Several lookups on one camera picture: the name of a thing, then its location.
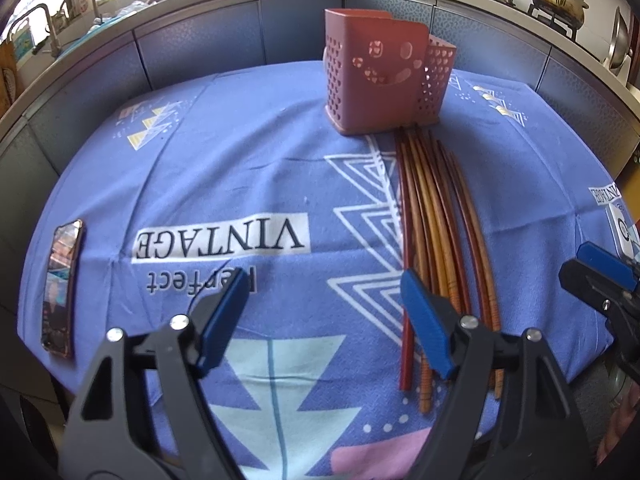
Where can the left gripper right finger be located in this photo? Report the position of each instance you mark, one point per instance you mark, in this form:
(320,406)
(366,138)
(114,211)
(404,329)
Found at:
(508,414)

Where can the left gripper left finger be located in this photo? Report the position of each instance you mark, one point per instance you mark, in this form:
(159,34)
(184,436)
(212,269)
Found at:
(141,413)

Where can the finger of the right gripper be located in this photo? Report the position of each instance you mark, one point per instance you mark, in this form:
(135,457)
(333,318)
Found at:
(620,269)
(617,302)

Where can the red-brown chopstick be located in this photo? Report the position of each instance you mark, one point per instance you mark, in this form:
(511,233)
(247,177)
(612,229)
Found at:
(475,229)

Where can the brown carved-end chopstick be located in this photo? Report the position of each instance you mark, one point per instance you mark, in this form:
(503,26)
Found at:
(464,208)

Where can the dark brown wooden chopstick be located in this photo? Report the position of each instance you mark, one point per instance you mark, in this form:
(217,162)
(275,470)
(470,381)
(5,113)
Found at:
(443,184)

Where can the reddish brown wooden chopstick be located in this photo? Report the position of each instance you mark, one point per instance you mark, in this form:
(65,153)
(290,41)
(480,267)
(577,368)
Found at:
(454,301)

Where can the dark red wooden chopstick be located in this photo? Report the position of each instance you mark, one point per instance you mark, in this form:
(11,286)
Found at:
(407,339)

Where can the blue kitchen cabinet fronts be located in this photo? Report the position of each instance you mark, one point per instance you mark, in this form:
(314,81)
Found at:
(177,40)

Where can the operator hand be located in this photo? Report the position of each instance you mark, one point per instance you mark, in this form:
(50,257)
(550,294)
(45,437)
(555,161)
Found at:
(620,421)

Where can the white round-dial device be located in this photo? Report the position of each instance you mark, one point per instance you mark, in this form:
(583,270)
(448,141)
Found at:
(625,238)

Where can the smartphone with photo screen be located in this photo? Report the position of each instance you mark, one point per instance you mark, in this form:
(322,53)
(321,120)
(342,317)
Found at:
(57,314)

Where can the steel pot lid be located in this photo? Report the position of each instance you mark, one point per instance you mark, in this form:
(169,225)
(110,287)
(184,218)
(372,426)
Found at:
(619,50)

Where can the gas stove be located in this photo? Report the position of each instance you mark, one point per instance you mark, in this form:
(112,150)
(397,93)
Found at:
(510,0)

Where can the blue patterned tablecloth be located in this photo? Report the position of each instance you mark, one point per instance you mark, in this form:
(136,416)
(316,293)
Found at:
(244,170)

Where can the pink perforated utensil holder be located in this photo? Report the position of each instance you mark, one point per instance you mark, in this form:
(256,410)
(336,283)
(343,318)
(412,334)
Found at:
(383,73)

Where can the wooden cutting board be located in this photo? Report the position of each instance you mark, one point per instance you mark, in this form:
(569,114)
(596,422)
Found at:
(9,87)

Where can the chrome sink faucet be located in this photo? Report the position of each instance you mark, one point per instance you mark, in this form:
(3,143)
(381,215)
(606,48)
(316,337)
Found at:
(32,31)

